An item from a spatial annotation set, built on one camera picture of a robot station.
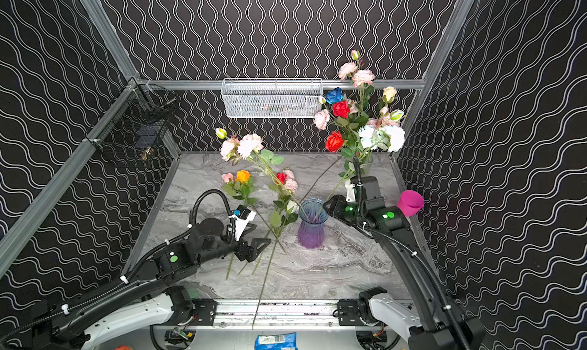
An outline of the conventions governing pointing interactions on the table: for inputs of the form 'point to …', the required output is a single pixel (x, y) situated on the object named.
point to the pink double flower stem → (322, 118)
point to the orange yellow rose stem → (244, 190)
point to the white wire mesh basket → (296, 98)
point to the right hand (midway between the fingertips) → (328, 207)
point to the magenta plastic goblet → (410, 202)
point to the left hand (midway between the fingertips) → (267, 236)
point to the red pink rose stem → (287, 184)
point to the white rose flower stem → (288, 215)
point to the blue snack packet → (277, 341)
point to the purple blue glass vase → (312, 215)
